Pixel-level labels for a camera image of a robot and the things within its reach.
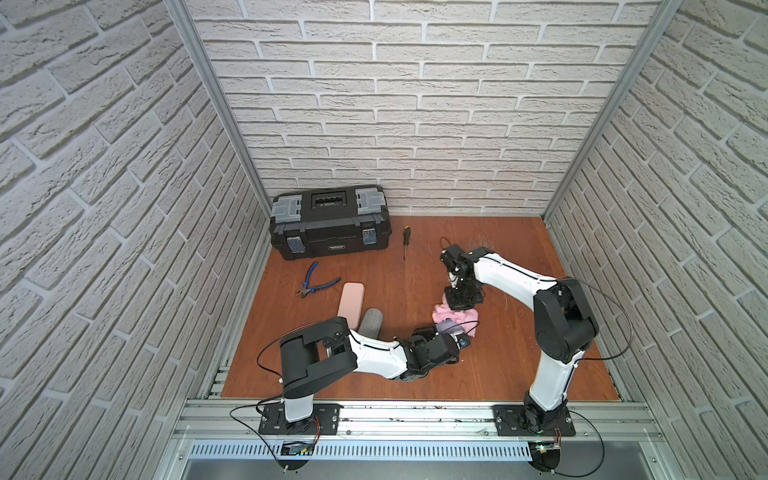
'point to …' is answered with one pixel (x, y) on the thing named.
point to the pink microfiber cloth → (467, 319)
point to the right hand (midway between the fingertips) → (462, 309)
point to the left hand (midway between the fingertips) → (437, 332)
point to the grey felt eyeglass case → (371, 322)
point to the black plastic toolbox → (329, 219)
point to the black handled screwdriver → (406, 239)
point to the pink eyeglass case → (351, 303)
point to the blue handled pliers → (306, 289)
